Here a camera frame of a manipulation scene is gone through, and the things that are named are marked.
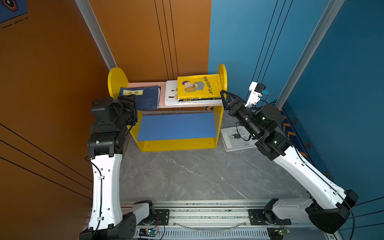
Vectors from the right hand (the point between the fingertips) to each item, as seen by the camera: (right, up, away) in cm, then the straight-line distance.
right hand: (221, 93), depth 56 cm
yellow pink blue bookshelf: (-24, -14, +37) cm, 46 cm away
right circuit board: (+28, -63, +14) cm, 71 cm away
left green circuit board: (-33, -63, +14) cm, 73 cm away
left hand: (-34, 0, +4) cm, 34 cm away
